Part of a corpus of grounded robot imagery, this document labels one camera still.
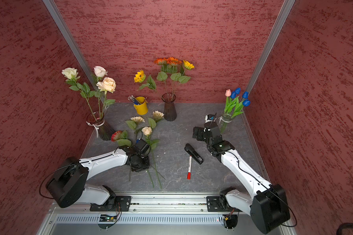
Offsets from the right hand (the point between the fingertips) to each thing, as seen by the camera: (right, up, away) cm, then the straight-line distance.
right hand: (199, 131), depth 83 cm
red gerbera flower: (-54, -4, +11) cm, 56 cm away
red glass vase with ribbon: (-63, +7, +5) cm, 64 cm away
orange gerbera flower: (-23, +35, +7) cm, 42 cm away
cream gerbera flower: (-28, +10, +23) cm, 38 cm away
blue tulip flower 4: (+27, +17, -1) cm, 32 cm away
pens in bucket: (-45, +21, +19) cm, 54 cm away
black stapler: (-4, -14, +6) cm, 15 cm away
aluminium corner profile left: (-75, +41, +16) cm, 87 cm away
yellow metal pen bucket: (-41, +15, +27) cm, 51 cm away
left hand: (-31, -23, +2) cm, 39 cm away
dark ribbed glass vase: (-19, +13, +19) cm, 30 cm away
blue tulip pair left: (-40, -8, +12) cm, 42 cm away
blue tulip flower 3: (+28, +22, +2) cm, 35 cm away
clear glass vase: (+20, +9, +11) cm, 25 cm away
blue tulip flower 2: (+21, +22, +4) cm, 31 cm away
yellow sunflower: (-9, +33, +8) cm, 35 cm away
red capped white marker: (-6, -26, +1) cm, 26 cm away
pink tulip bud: (+18, +23, +2) cm, 29 cm away
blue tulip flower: (+24, +24, +4) cm, 35 cm away
